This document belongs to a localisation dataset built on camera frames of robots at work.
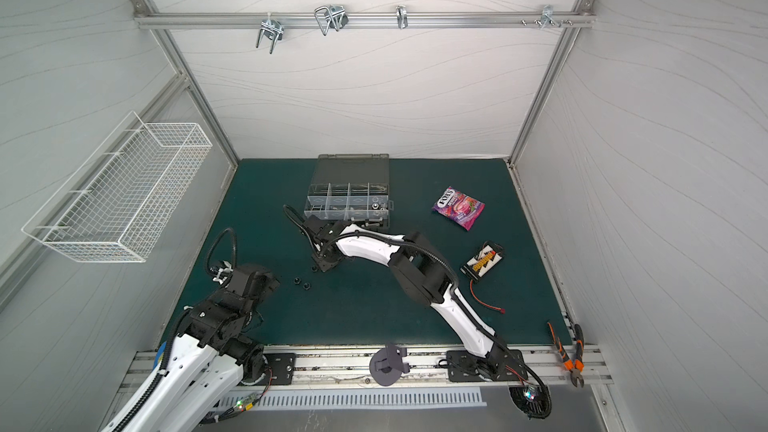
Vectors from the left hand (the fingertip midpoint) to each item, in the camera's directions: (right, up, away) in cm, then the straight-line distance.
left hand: (265, 278), depth 80 cm
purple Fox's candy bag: (+58, +18, +23) cm, 65 cm away
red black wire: (+66, -10, +4) cm, 67 cm away
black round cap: (+33, -20, -7) cm, 39 cm away
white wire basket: (-29, +21, -12) cm, 38 cm away
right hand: (+15, +4, +14) cm, 21 cm away
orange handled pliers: (+81, -20, -7) cm, 83 cm away
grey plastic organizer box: (+19, +25, +28) cm, 43 cm away
